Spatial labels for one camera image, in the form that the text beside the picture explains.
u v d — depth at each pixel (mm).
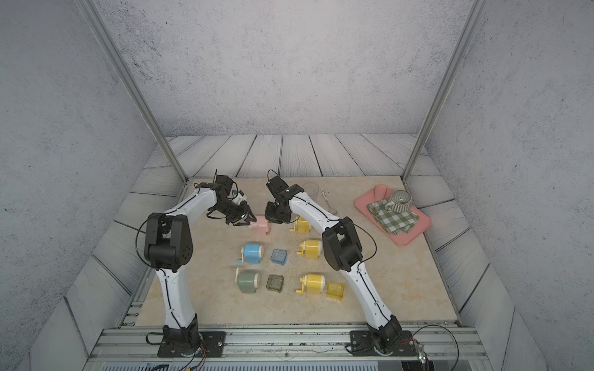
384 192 1143
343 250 600
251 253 867
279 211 834
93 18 712
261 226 944
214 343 729
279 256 931
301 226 966
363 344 725
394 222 1020
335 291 845
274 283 863
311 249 874
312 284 779
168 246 555
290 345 741
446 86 867
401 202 1070
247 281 790
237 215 874
